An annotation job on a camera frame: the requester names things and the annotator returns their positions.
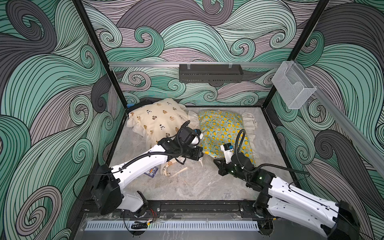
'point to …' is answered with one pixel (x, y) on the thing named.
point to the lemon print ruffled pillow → (218, 126)
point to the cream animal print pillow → (161, 119)
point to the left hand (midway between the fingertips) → (203, 153)
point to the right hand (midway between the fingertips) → (213, 162)
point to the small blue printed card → (151, 172)
